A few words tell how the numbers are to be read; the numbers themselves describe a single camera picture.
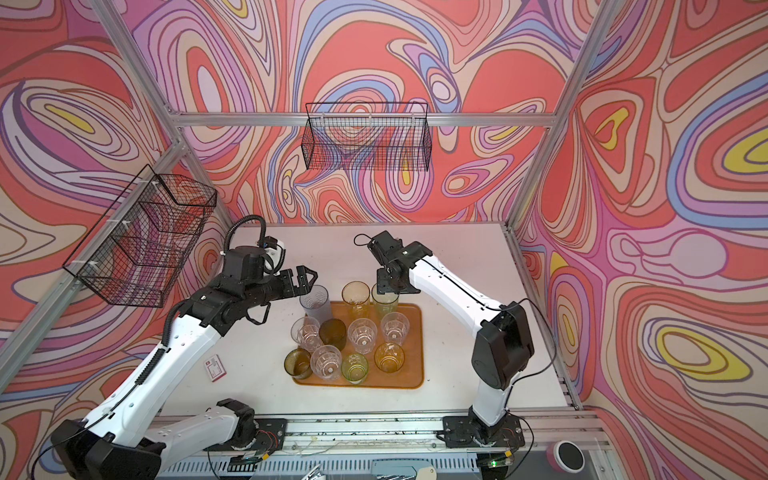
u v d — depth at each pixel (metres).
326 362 0.84
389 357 0.84
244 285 0.54
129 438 0.38
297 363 0.83
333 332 0.84
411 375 0.83
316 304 0.91
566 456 0.67
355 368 0.83
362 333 0.86
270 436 0.72
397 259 0.59
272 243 0.66
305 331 0.88
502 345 0.44
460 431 0.74
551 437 0.74
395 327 0.89
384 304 0.85
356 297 0.85
